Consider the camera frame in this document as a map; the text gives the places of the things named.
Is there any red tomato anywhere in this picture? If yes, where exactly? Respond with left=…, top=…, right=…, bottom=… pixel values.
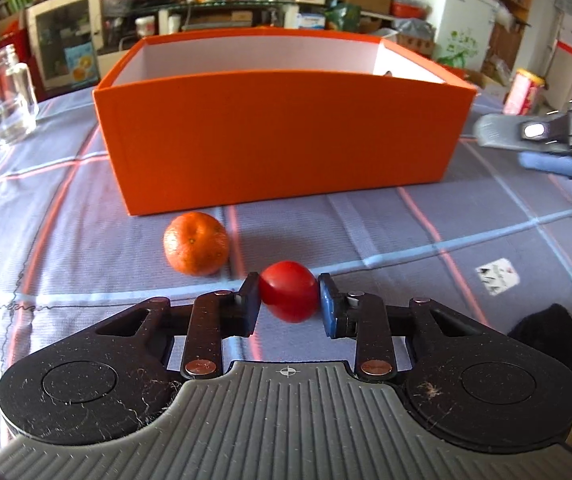
left=260, top=261, right=319, bottom=324

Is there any orange on bed sheet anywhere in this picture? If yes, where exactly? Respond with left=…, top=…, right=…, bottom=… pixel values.
left=162, top=211, right=229, bottom=276

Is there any orange cardboard storage box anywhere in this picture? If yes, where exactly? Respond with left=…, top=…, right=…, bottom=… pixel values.
left=93, top=28, right=476, bottom=216

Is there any white glass door cabinet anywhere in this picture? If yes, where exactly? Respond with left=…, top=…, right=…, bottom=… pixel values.
left=27, top=0, right=104, bottom=91

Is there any white drawer TV stand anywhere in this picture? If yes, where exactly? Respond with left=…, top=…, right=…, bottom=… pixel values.
left=98, top=0, right=394, bottom=55

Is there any clear glass jar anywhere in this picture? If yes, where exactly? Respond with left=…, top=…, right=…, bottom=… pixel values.
left=0, top=44, right=39, bottom=145

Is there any red snack can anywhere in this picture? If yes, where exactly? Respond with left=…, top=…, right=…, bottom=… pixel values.
left=502, top=68, right=546, bottom=116

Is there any white chest freezer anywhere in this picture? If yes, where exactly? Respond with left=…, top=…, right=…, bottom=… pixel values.
left=418, top=0, right=498, bottom=72

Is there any wooden shelf unit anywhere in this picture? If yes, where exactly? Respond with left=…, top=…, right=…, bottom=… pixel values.
left=464, top=0, right=540, bottom=72

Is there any white sticker label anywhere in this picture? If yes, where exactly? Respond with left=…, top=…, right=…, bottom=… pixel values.
left=476, top=258, right=520, bottom=296

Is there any blue plaid bed sheet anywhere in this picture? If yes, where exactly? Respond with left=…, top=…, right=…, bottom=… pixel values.
left=0, top=90, right=572, bottom=448

